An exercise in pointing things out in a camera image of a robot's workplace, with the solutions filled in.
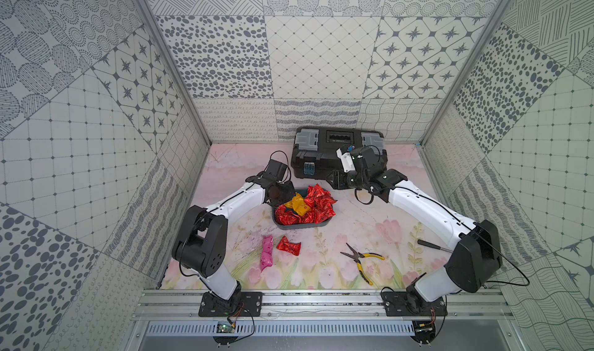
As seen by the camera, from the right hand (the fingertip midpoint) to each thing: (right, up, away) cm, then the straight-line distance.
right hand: (333, 180), depth 83 cm
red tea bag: (-18, -24, +1) cm, 30 cm away
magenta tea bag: (-24, -26, -1) cm, 35 cm away
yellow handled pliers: (+9, -28, +1) cm, 30 cm away
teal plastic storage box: (-11, -6, +13) cm, 18 cm away
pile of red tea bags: (-4, -10, +5) cm, 12 cm away
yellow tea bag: (-13, -10, +8) cm, 18 cm away
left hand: (-14, -5, +8) cm, 17 cm away
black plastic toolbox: (-6, +10, +12) cm, 17 cm away
